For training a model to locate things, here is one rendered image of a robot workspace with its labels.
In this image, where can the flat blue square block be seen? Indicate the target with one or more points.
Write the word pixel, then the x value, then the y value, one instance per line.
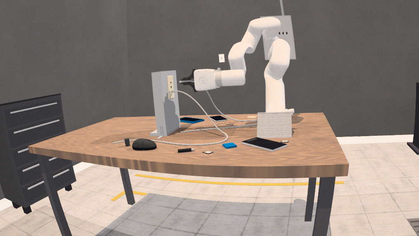
pixel 229 145

